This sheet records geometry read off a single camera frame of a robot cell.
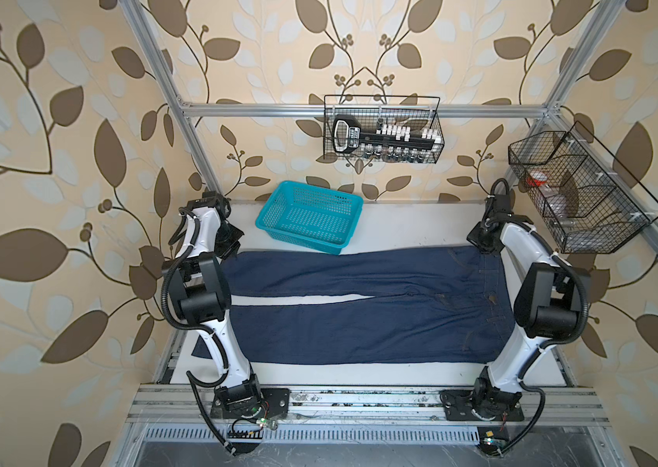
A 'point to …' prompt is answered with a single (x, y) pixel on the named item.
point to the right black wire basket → (593, 202)
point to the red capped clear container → (536, 179)
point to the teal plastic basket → (310, 217)
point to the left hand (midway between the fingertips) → (237, 245)
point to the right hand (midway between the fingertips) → (480, 244)
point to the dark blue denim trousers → (432, 305)
